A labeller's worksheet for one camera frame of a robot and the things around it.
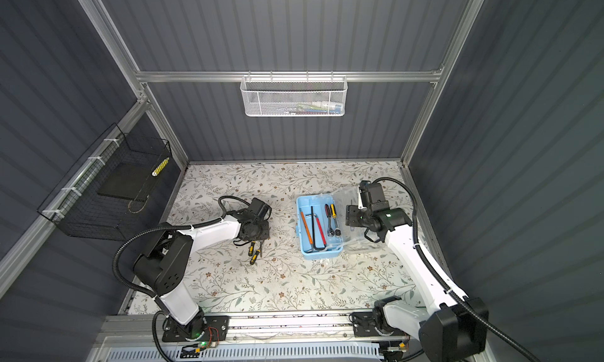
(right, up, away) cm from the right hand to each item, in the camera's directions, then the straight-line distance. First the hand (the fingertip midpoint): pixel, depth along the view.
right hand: (358, 214), depth 81 cm
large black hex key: (-15, -9, +15) cm, 23 cm away
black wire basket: (-83, +3, -15) cm, 84 cm away
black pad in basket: (-74, +12, -9) cm, 75 cm away
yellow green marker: (-69, +17, 0) cm, 71 cm away
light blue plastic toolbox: (-12, -8, +15) cm, 21 cm away
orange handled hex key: (-18, -7, +16) cm, 25 cm away
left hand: (-35, -9, +13) cm, 39 cm away
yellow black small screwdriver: (-40, -15, +9) cm, 43 cm away
